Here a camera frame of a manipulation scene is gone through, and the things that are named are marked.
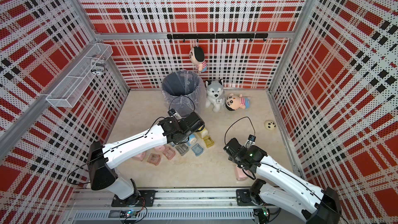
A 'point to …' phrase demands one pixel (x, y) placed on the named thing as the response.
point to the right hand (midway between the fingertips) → (244, 157)
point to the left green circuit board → (128, 214)
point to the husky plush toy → (215, 95)
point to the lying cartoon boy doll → (234, 102)
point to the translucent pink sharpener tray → (154, 158)
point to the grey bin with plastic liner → (184, 91)
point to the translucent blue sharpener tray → (197, 149)
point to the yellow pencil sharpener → (204, 133)
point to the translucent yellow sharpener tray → (208, 141)
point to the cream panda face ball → (270, 125)
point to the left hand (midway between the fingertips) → (192, 126)
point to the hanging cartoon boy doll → (197, 56)
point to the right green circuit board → (264, 215)
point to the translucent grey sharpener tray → (182, 149)
